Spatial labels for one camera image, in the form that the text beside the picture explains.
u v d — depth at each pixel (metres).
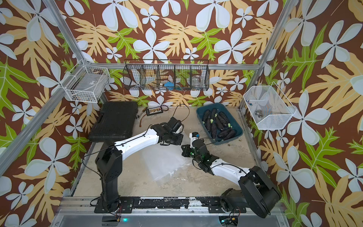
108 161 0.48
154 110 1.16
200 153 0.66
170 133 0.70
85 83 0.84
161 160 0.89
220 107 1.18
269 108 0.83
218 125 1.04
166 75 0.98
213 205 0.74
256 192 0.41
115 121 1.02
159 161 0.87
